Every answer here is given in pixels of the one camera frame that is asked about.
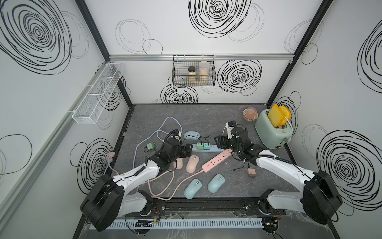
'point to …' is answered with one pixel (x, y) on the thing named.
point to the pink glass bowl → (250, 114)
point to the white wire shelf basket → (88, 112)
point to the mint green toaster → (270, 136)
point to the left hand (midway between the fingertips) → (187, 146)
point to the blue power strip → (213, 149)
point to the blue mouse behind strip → (191, 133)
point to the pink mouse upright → (180, 164)
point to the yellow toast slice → (279, 115)
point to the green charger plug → (150, 145)
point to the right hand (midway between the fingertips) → (219, 138)
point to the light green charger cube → (199, 146)
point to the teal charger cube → (206, 146)
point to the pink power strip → (205, 167)
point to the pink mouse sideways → (192, 163)
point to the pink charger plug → (251, 172)
